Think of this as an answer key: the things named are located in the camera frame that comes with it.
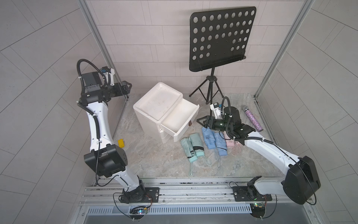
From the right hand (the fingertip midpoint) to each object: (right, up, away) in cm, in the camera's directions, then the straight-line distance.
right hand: (200, 122), depth 76 cm
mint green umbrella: (-1, -15, +11) cm, 19 cm away
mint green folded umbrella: (-6, -18, +9) cm, 21 cm away
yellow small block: (-50, -15, +13) cm, 54 cm away
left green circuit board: (-32, -44, -7) cm, 54 cm away
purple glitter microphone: (+42, -5, +20) cm, 47 cm away
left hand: (-40, +21, -1) cm, 45 cm away
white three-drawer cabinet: (-20, +5, +2) cm, 21 cm away
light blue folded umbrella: (+7, -11, +15) cm, 20 cm away
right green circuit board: (+28, -42, -8) cm, 51 cm away
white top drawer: (-11, +1, +9) cm, 14 cm away
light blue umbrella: (+14, -15, +11) cm, 23 cm away
